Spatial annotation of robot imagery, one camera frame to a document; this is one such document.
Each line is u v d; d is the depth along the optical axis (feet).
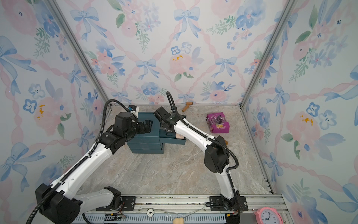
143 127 2.25
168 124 1.99
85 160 1.50
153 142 2.62
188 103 3.95
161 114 2.18
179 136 2.69
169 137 2.55
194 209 2.41
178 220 2.20
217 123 3.31
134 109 2.16
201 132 1.78
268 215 2.26
